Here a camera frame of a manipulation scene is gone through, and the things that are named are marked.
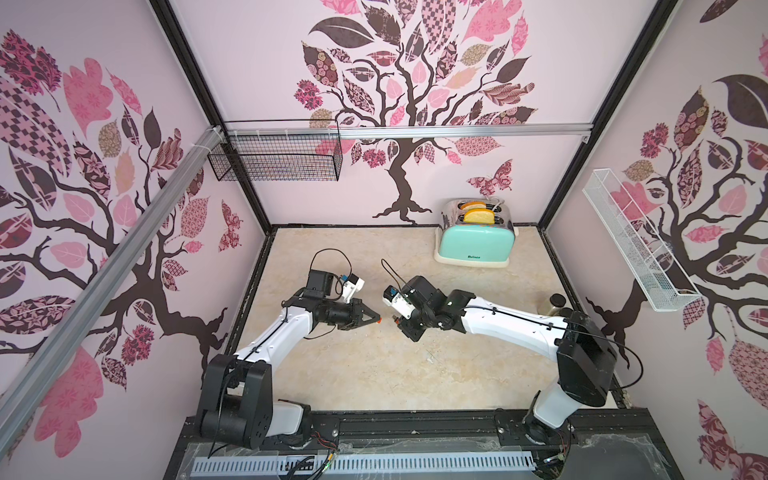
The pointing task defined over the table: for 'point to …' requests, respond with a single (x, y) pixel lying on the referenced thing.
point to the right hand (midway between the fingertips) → (403, 325)
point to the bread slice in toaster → (476, 212)
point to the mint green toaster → (475, 233)
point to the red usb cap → (380, 321)
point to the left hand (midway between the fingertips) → (375, 324)
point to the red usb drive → (398, 321)
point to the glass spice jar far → (554, 306)
